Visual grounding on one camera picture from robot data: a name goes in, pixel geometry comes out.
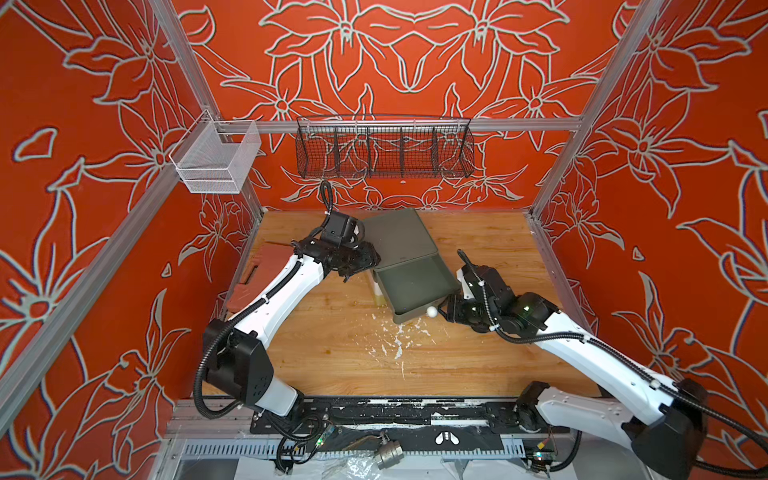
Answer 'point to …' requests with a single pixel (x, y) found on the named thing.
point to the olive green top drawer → (412, 286)
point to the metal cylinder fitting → (391, 453)
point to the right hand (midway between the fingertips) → (440, 306)
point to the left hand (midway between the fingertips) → (375, 257)
